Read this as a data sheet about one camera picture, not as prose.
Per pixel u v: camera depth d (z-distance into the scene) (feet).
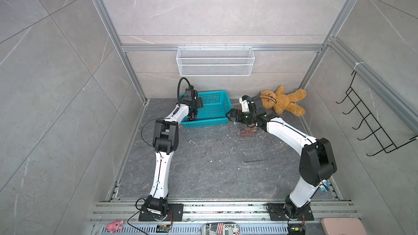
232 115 2.60
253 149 3.12
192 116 3.49
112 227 2.24
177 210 2.40
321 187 2.62
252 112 2.30
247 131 3.19
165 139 2.09
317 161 1.52
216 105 3.75
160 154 2.08
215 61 3.30
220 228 2.20
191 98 2.88
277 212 2.40
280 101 3.62
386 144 2.00
